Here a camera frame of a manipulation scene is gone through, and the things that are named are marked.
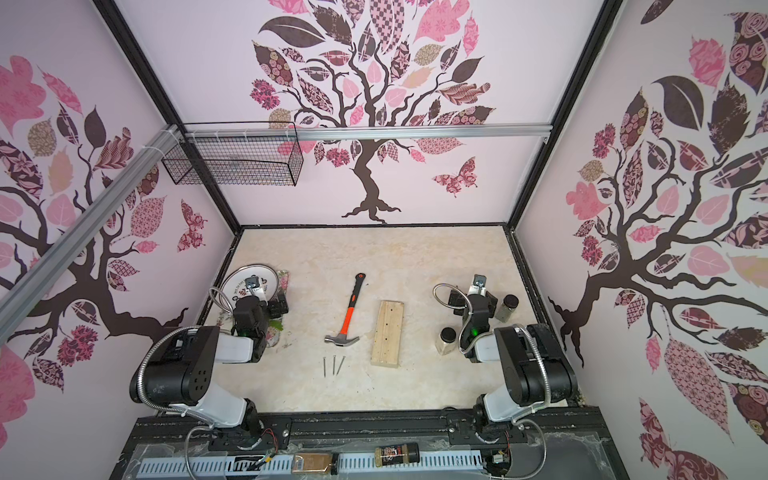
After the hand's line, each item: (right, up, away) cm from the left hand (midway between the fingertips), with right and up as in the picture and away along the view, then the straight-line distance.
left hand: (270, 296), depth 95 cm
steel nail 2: (+24, -18, -9) cm, 32 cm away
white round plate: (-16, +3, +6) cm, 17 cm away
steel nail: (+23, -17, -9) cm, 30 cm away
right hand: (+66, +3, -2) cm, 66 cm away
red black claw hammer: (+25, -12, -5) cm, 28 cm away
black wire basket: (-10, +46, 0) cm, 48 cm away
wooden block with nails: (+38, -11, -9) cm, 41 cm away
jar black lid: (+74, -2, -7) cm, 75 cm away
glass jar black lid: (+55, -10, -14) cm, 57 cm away
